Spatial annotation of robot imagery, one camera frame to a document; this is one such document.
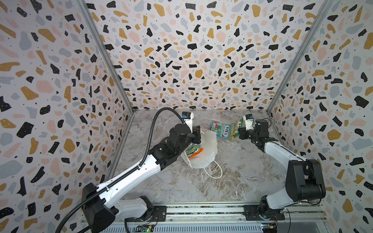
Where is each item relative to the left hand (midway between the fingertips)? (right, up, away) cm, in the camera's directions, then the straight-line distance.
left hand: (201, 124), depth 68 cm
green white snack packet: (-5, -15, +19) cm, 25 cm away
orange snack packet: (0, -16, +22) cm, 27 cm away
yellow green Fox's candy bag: (+24, -2, +29) cm, 38 cm away
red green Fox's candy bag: (+17, -4, +38) cm, 42 cm away
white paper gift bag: (+5, -11, +19) cm, 23 cm away
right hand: (+24, -1, +22) cm, 33 cm away
